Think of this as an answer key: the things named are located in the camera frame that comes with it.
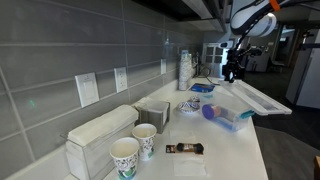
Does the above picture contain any dark chocolate bar packet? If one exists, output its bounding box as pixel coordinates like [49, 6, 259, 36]
[165, 142, 205, 155]

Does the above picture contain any orange strap on forearm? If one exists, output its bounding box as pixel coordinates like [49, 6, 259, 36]
[268, 0, 282, 12]

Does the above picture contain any white wall outlet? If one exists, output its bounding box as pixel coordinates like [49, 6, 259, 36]
[113, 66, 129, 94]
[160, 58, 167, 75]

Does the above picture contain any white tall cabinet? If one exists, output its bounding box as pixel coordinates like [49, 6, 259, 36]
[284, 29, 320, 111]

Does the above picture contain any blue patterned paper plate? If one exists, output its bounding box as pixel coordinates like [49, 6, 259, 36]
[175, 100, 201, 115]

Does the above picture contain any acrylic holder with white napkins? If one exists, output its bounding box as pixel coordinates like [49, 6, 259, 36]
[60, 103, 140, 180]

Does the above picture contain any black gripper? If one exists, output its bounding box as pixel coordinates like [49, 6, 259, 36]
[222, 49, 245, 84]

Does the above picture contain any overhead cabinet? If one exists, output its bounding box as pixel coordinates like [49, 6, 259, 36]
[133, 0, 234, 33]

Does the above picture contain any stack of paper cups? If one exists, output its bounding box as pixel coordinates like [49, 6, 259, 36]
[177, 49, 195, 92]

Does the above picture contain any translucent plastic sheet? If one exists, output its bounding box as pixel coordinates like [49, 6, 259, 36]
[172, 154, 208, 178]

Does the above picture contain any blue flat packet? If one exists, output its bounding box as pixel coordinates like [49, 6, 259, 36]
[188, 82, 216, 94]

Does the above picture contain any small white box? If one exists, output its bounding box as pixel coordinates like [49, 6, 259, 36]
[134, 96, 172, 134]

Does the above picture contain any patterned paper cup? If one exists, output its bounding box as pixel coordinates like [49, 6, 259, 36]
[109, 136, 140, 180]
[132, 123, 158, 162]

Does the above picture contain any brown wooden panel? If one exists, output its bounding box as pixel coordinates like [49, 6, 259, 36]
[313, 155, 320, 180]

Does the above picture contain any white door with glass panes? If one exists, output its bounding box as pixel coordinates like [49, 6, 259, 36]
[201, 42, 232, 79]

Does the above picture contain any white blank wall plate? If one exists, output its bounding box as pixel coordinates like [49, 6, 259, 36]
[74, 71, 101, 108]

